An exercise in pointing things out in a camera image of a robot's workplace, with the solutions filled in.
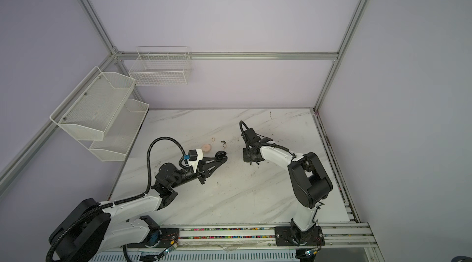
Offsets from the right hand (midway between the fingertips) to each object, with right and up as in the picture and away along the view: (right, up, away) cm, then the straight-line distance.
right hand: (246, 157), depth 94 cm
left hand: (-11, +2, -21) cm, 24 cm away
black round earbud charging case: (-11, +4, -22) cm, 25 cm away
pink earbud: (-19, +9, +10) cm, 23 cm away
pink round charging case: (-22, +4, +7) cm, 24 cm away
